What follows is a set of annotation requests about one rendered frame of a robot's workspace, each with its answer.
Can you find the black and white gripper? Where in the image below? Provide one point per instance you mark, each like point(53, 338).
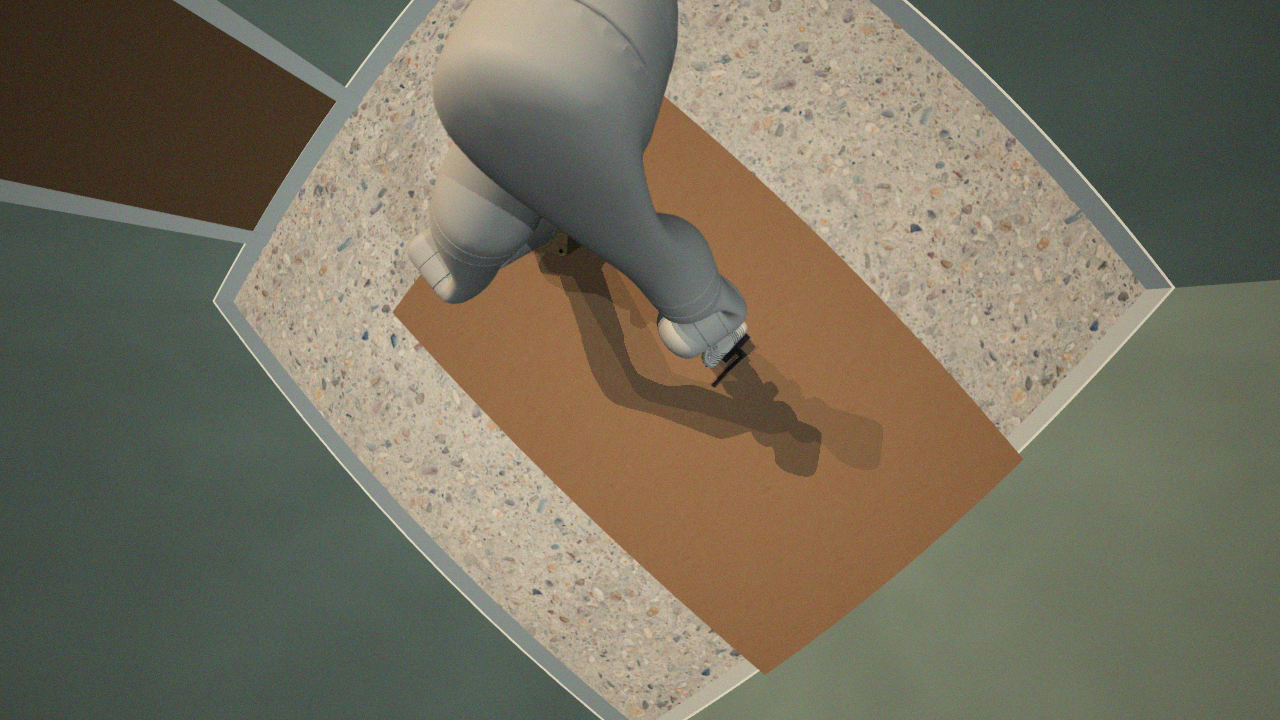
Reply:
point(716, 353)

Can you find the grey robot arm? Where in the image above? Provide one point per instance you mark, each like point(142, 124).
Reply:
point(556, 101)

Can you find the black power strip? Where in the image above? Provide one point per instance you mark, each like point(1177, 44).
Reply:
point(736, 349)

